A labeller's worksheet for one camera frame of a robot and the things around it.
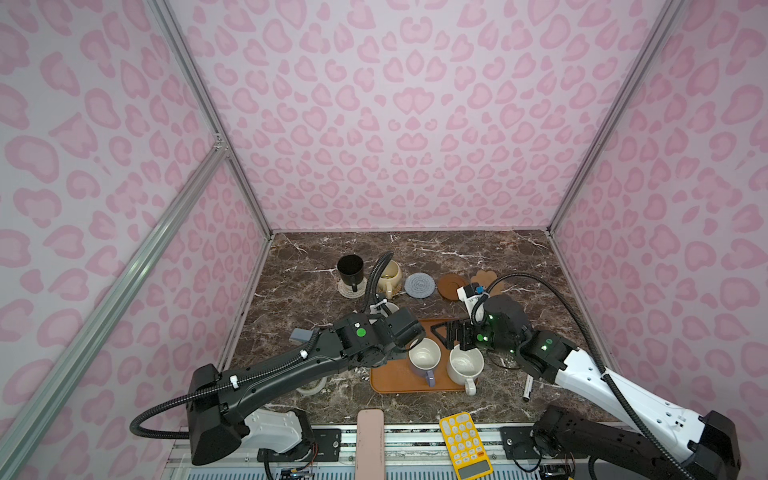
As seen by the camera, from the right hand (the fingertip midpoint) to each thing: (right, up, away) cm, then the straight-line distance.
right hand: (444, 326), depth 73 cm
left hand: (-11, -3, -1) cm, 12 cm away
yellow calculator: (+5, -29, -3) cm, 30 cm away
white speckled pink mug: (+7, -14, +11) cm, 19 cm away
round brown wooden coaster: (+7, +7, +33) cm, 35 cm away
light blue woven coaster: (-4, +7, +30) cm, 31 cm away
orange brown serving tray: (-11, -17, +11) cm, 23 cm away
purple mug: (-4, -11, +12) cm, 17 cm away
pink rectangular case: (-18, -28, -3) cm, 34 cm away
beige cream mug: (-14, +10, +23) cm, 28 cm away
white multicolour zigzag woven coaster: (-28, +6, +27) cm, 40 cm away
